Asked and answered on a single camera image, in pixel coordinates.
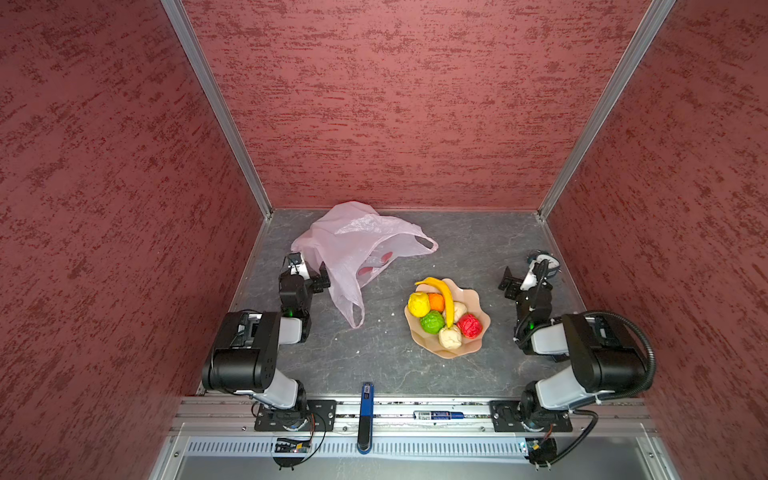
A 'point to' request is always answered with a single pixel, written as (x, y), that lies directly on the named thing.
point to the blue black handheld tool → (366, 419)
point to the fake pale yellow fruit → (450, 338)
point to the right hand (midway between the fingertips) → (518, 274)
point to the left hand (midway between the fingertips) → (311, 268)
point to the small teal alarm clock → (539, 255)
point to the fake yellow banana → (447, 297)
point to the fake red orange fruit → (469, 325)
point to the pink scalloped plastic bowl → (431, 342)
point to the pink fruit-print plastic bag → (358, 242)
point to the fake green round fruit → (432, 322)
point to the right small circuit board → (540, 451)
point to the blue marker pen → (437, 415)
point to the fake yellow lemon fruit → (419, 304)
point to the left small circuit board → (289, 445)
